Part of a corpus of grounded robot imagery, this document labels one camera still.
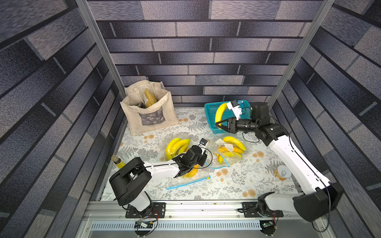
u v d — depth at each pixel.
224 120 0.64
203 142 0.74
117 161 0.77
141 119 0.94
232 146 0.86
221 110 0.69
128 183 0.46
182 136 1.00
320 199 0.38
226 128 0.64
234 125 0.60
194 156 0.65
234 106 0.62
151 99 0.94
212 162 0.92
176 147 0.90
